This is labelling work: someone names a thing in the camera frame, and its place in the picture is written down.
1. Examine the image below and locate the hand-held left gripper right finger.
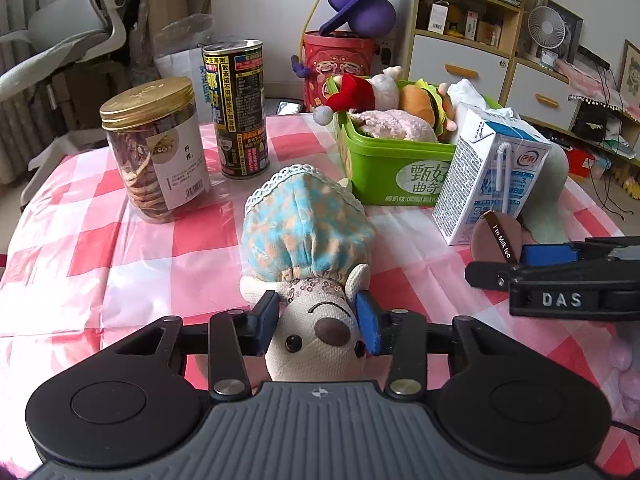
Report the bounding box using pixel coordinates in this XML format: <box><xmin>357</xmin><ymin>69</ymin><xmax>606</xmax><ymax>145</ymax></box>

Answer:
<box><xmin>355</xmin><ymin>291</ymin><xmax>536</xmax><ymax>403</ymax></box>

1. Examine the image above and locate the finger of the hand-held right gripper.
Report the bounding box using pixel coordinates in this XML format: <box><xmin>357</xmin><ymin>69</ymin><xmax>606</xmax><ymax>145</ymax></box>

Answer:
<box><xmin>465</xmin><ymin>260</ymin><xmax>523</xmax><ymax>291</ymax></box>
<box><xmin>520</xmin><ymin>241</ymin><xmax>583</xmax><ymax>267</ymax></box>

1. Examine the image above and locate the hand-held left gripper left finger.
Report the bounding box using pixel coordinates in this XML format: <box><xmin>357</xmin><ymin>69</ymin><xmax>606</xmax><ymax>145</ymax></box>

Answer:
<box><xmin>100</xmin><ymin>290</ymin><xmax>281</xmax><ymax>403</ymax></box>

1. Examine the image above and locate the mouse plush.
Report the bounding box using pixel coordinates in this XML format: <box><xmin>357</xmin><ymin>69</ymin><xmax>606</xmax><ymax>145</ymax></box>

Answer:
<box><xmin>239</xmin><ymin>164</ymin><xmax>378</xmax><ymax>383</ymax></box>

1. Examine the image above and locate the green plastic box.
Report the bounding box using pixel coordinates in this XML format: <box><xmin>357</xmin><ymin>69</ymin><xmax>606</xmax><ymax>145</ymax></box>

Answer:
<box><xmin>325</xmin><ymin>76</ymin><xmax>506</xmax><ymax>207</ymax></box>

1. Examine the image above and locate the pink fluffy plush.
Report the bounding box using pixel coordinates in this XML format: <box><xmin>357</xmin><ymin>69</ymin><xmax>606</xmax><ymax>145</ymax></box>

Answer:
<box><xmin>350</xmin><ymin>109</ymin><xmax>438</xmax><ymax>143</ymax></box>

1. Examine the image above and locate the white cloth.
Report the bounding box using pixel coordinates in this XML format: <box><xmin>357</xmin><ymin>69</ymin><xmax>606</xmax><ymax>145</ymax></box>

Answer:
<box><xmin>446</xmin><ymin>79</ymin><xmax>521</xmax><ymax>121</ymax></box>

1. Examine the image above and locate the hamburger plush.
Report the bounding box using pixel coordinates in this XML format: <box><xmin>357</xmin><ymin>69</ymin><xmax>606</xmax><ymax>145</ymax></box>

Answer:
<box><xmin>397</xmin><ymin>78</ymin><xmax>458</xmax><ymax>141</ymax></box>

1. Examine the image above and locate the plush with red santa hat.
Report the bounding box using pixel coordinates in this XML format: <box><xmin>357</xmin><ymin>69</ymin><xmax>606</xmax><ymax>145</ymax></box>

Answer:
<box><xmin>312</xmin><ymin>66</ymin><xmax>403</xmax><ymax>125</ymax></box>

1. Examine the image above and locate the red box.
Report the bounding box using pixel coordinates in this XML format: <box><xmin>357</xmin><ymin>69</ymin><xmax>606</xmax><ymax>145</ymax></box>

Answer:
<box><xmin>565</xmin><ymin>147</ymin><xmax>596</xmax><ymax>181</ymax></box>

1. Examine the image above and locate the blue and white milk carton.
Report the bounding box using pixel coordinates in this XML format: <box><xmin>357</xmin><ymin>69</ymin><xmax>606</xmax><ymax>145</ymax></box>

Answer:
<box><xmin>432</xmin><ymin>102</ymin><xmax>553</xmax><ymax>246</ymax></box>

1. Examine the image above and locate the pink checkered tablecloth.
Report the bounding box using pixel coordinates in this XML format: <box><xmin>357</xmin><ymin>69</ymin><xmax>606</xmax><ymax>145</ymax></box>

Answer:
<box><xmin>0</xmin><ymin>110</ymin><xmax>640</xmax><ymax>480</ymax></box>

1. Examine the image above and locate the black box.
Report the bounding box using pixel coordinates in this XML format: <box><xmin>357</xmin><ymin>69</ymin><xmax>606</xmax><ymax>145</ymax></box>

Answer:
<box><xmin>572</xmin><ymin>102</ymin><xmax>621</xmax><ymax>141</ymax></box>

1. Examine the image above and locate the low wooden drawer cabinet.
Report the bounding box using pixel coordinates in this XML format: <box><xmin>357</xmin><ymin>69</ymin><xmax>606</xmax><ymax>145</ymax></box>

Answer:
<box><xmin>500</xmin><ymin>55</ymin><xmax>583</xmax><ymax>131</ymax></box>

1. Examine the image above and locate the pink cloth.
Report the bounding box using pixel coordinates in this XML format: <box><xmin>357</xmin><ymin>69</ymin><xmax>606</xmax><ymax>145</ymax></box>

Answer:
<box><xmin>557</xmin><ymin>57</ymin><xmax>626</xmax><ymax>106</ymax></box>

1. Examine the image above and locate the clear jar with gold lid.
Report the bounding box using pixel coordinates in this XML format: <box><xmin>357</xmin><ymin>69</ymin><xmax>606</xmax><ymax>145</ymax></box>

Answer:
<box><xmin>99</xmin><ymin>77</ymin><xmax>211</xmax><ymax>224</ymax></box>

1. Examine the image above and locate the black power strip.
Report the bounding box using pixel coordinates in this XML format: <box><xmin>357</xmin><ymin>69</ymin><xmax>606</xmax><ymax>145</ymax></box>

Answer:
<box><xmin>577</xmin><ymin>46</ymin><xmax>612</xmax><ymax>71</ymax></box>

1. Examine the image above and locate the tall black drink can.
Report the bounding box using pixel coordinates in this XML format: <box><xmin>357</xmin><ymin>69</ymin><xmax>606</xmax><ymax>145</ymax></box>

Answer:
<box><xmin>201</xmin><ymin>39</ymin><xmax>271</xmax><ymax>180</ymax></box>

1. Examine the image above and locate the tall wooden shelf cabinet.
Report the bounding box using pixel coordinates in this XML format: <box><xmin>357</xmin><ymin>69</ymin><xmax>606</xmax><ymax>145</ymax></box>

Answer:
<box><xmin>400</xmin><ymin>0</ymin><xmax>531</xmax><ymax>106</ymax></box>

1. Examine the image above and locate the small white desk fan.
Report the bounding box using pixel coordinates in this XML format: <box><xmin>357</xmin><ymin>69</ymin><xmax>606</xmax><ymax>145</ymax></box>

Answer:
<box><xmin>527</xmin><ymin>6</ymin><xmax>566</xmax><ymax>68</ymax></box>

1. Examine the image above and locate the tall white packet box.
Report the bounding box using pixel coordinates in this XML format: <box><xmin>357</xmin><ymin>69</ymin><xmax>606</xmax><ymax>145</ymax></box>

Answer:
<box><xmin>430</xmin><ymin>2</ymin><xmax>451</xmax><ymax>33</ymax></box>

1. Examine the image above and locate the red bucket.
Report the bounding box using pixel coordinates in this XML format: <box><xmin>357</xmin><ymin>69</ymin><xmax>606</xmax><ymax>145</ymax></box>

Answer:
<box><xmin>302</xmin><ymin>30</ymin><xmax>381</xmax><ymax>111</ymax></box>

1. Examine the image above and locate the white shopping bag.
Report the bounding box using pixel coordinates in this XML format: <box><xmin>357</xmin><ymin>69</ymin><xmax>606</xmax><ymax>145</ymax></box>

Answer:
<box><xmin>154</xmin><ymin>45</ymin><xmax>211</xmax><ymax>111</ymax></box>

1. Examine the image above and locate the purple bouncing ball toy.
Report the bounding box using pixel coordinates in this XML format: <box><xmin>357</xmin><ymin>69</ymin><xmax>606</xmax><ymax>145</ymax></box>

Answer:
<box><xmin>319</xmin><ymin>0</ymin><xmax>401</xmax><ymax>36</ymax></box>

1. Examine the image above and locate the clear plastic bag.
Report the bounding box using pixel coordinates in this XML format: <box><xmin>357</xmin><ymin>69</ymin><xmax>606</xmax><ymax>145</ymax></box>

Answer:
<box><xmin>152</xmin><ymin>12</ymin><xmax>216</xmax><ymax>56</ymax></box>

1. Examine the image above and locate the white office chair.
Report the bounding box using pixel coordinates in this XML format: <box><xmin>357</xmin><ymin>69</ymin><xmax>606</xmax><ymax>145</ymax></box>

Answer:
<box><xmin>0</xmin><ymin>0</ymin><xmax>128</xmax><ymax>106</ymax></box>

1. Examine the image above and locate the small picture frame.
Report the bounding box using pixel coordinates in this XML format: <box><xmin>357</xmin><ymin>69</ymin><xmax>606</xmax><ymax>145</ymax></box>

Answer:
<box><xmin>619</xmin><ymin>40</ymin><xmax>640</xmax><ymax>96</ymax></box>

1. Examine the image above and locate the large picture frame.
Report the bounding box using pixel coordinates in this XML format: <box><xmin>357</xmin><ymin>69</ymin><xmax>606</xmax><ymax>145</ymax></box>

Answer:
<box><xmin>542</xmin><ymin>0</ymin><xmax>584</xmax><ymax>63</ymax></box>

